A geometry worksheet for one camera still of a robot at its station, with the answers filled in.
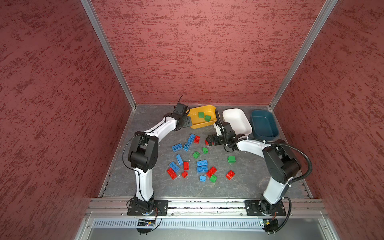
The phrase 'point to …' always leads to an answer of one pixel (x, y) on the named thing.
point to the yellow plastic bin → (197, 122)
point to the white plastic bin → (239, 121)
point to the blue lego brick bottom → (173, 166)
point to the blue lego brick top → (191, 138)
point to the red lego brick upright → (186, 166)
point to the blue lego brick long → (177, 147)
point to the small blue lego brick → (203, 178)
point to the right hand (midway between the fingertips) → (212, 140)
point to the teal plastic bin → (264, 125)
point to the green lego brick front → (213, 178)
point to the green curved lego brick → (205, 150)
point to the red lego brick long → (172, 173)
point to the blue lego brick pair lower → (202, 169)
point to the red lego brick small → (184, 174)
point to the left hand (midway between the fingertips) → (183, 125)
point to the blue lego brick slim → (179, 159)
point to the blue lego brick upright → (186, 147)
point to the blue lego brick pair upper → (202, 163)
